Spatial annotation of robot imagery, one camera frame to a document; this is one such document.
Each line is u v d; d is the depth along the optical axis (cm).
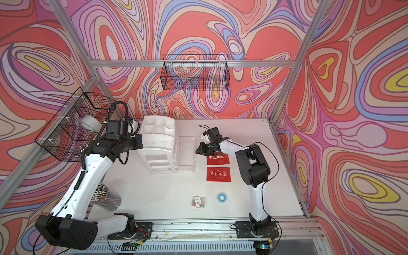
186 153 101
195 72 93
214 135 81
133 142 67
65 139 71
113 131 55
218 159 99
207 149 87
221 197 83
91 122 75
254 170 54
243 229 73
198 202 80
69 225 37
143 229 73
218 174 93
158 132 86
